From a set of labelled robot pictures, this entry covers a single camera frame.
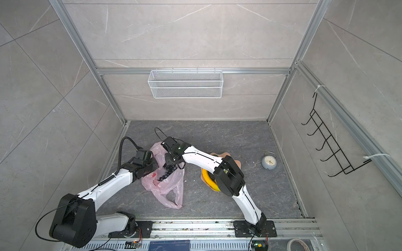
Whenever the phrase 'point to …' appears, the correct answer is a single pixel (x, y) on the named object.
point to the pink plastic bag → (159, 188)
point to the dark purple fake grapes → (169, 169)
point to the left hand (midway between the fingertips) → (155, 160)
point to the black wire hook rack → (346, 167)
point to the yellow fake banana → (209, 180)
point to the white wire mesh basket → (185, 84)
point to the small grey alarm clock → (269, 161)
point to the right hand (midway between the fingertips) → (170, 159)
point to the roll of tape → (300, 240)
